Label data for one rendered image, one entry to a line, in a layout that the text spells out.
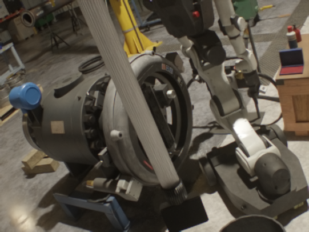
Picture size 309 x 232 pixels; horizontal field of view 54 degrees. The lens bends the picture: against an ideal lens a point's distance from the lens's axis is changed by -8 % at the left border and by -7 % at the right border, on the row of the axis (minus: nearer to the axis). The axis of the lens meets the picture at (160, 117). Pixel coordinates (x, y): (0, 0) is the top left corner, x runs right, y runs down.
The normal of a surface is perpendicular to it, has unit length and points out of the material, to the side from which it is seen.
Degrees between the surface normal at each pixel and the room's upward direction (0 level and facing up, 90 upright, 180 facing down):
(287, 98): 90
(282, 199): 90
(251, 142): 12
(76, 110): 44
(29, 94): 90
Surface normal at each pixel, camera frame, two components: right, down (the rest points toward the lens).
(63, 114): -0.56, -0.17
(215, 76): 0.02, -0.06
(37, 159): 0.84, -0.05
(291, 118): -0.45, 0.57
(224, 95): -0.08, -0.28
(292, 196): 0.21, 0.40
